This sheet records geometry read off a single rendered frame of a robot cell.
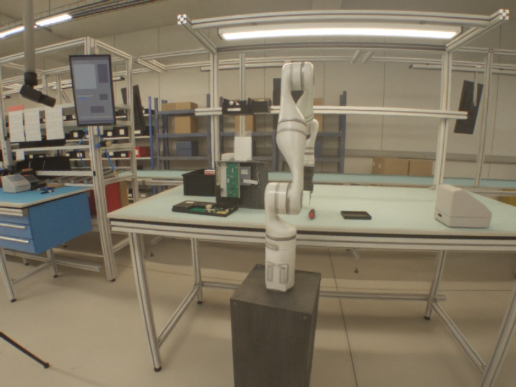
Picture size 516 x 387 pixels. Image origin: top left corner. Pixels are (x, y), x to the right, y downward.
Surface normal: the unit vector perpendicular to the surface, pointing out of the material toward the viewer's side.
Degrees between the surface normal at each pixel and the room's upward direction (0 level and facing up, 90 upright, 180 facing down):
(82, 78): 101
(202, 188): 90
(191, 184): 90
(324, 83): 90
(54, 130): 90
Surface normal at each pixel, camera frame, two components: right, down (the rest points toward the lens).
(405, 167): -0.16, 0.20
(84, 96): 0.26, 0.38
